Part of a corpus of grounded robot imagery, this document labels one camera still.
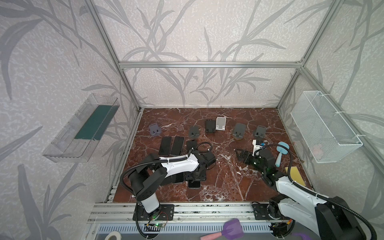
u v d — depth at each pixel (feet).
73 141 2.09
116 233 2.24
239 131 3.27
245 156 2.50
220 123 3.43
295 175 2.77
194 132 3.34
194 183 2.71
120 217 2.41
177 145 3.24
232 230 2.26
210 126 3.43
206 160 2.27
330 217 1.35
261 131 3.31
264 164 2.15
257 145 2.52
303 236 2.21
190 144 3.31
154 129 3.34
